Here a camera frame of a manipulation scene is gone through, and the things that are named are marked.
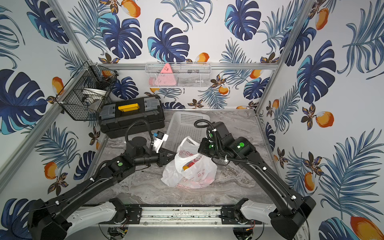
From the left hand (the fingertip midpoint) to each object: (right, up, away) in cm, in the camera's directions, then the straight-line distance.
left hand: (176, 152), depth 68 cm
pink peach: (+15, -17, +10) cm, 25 cm away
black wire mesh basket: (-54, +28, +14) cm, 62 cm away
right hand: (+10, +2, +2) cm, 10 cm away
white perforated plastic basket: (-1, +14, +42) cm, 44 cm away
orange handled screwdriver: (+4, -7, -2) cm, 8 cm away
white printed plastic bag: (+6, -7, -1) cm, 9 cm away
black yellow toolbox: (-41, +17, +24) cm, 51 cm away
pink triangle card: (-9, +42, +22) cm, 48 cm away
